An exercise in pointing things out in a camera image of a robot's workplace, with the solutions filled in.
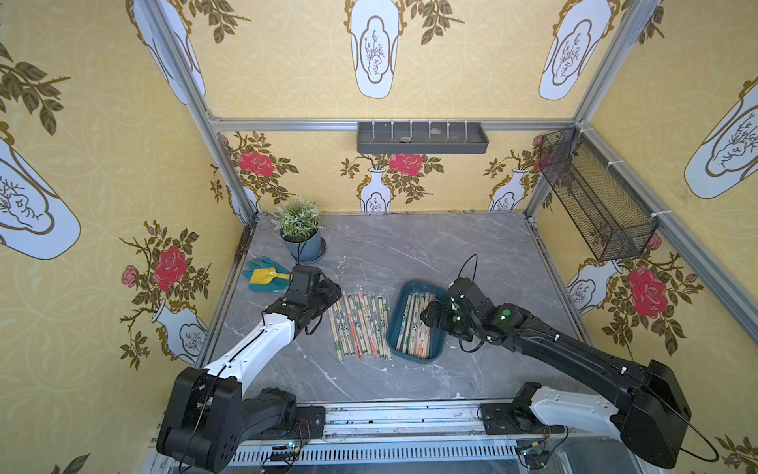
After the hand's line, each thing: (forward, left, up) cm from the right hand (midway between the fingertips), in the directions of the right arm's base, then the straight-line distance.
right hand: (431, 324), depth 80 cm
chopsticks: (+1, +16, -9) cm, 18 cm away
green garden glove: (+23, +56, -8) cm, 61 cm away
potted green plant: (+28, +41, +6) cm, 50 cm away
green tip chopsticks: (+11, +14, -10) cm, 20 cm away
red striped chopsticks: (+2, +22, -9) cm, 24 cm away
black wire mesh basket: (+26, -50, +15) cm, 59 cm away
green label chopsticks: (+3, +15, -9) cm, 18 cm away
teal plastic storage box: (0, +6, -10) cm, 11 cm away
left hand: (+10, +26, 0) cm, 28 cm away
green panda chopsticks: (+3, +20, -9) cm, 23 cm away
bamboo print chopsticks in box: (+2, +25, -10) cm, 27 cm away
